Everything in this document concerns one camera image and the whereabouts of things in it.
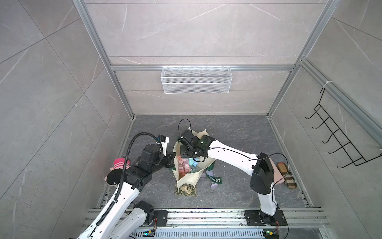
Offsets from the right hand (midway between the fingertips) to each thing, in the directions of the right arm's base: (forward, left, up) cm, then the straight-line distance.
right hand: (184, 153), depth 82 cm
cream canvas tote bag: (-4, -7, -8) cm, 11 cm away
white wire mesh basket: (+48, -8, +16) cm, 51 cm away
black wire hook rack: (-11, -74, +16) cm, 76 cm away
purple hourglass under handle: (-7, -15, -11) cm, 20 cm away
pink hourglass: (-5, +1, -8) cm, 10 cm away
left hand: (-4, +3, +8) cm, 10 cm away
